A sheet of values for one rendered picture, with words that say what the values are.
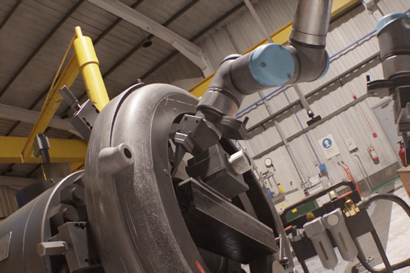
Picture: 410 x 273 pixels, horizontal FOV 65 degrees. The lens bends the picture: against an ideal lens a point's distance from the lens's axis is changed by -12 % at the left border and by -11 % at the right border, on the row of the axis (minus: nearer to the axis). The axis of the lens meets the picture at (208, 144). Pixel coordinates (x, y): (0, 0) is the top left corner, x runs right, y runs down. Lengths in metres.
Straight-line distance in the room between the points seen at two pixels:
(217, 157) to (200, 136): 0.08
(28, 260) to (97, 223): 0.36
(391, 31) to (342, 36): 11.25
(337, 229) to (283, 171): 5.89
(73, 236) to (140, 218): 0.12
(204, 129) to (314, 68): 0.29
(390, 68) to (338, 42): 11.29
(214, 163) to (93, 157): 0.24
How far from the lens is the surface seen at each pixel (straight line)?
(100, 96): 5.12
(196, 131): 0.76
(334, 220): 1.58
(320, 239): 1.62
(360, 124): 11.53
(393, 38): 0.90
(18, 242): 0.98
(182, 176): 0.98
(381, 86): 0.86
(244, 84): 0.80
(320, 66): 0.88
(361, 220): 1.67
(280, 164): 7.46
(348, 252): 1.62
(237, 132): 0.78
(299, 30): 0.84
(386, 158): 11.44
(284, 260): 0.96
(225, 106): 0.81
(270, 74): 0.74
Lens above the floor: 0.56
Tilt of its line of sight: 14 degrees up
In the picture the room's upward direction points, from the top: 24 degrees counter-clockwise
